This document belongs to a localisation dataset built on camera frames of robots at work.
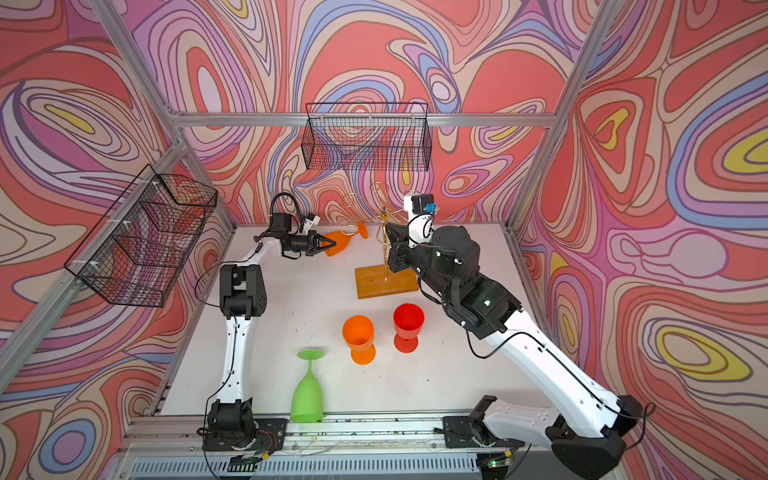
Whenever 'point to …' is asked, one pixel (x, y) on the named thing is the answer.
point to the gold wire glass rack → (380, 208)
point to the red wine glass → (408, 320)
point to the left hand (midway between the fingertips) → (336, 245)
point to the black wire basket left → (141, 249)
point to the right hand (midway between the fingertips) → (387, 236)
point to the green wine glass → (306, 403)
